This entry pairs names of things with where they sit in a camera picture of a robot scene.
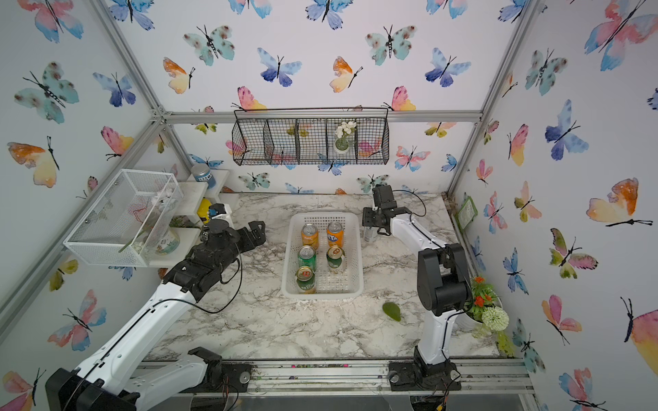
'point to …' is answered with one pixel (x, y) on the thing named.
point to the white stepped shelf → (198, 196)
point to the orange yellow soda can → (310, 235)
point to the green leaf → (392, 311)
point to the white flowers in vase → (343, 144)
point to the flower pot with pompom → (485, 308)
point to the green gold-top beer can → (306, 279)
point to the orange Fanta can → (335, 235)
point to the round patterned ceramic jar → (169, 243)
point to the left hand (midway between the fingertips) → (254, 225)
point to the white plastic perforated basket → (348, 284)
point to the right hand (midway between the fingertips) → (374, 211)
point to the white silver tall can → (370, 234)
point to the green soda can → (307, 257)
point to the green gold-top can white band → (336, 259)
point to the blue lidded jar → (201, 173)
